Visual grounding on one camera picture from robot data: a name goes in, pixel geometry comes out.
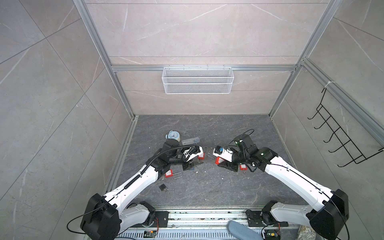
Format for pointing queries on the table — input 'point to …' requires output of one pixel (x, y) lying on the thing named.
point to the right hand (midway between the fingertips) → (220, 158)
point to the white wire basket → (197, 80)
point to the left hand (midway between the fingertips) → (200, 153)
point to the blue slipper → (242, 232)
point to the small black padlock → (163, 187)
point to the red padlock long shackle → (169, 173)
